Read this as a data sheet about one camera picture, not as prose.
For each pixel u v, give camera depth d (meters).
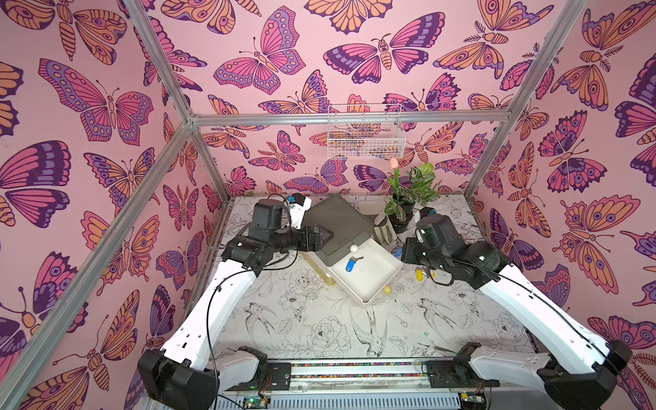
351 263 0.90
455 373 0.66
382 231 1.06
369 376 0.75
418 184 0.88
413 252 0.63
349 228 0.90
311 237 0.61
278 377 0.74
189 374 0.36
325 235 0.68
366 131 0.95
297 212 0.64
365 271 0.88
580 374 0.39
